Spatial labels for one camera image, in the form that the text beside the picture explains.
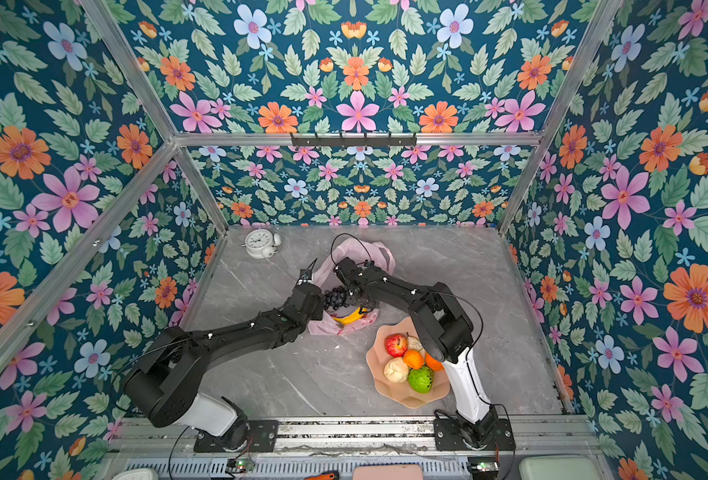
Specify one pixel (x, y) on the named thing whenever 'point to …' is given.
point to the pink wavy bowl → (377, 356)
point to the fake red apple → (396, 345)
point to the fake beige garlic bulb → (396, 369)
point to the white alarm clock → (261, 243)
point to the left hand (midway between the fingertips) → (319, 291)
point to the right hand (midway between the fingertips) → (360, 297)
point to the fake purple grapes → (335, 298)
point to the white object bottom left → (137, 474)
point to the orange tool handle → (325, 476)
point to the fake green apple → (420, 379)
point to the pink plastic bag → (356, 251)
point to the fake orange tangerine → (413, 358)
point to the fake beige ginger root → (414, 343)
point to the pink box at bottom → (388, 472)
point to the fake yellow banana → (352, 317)
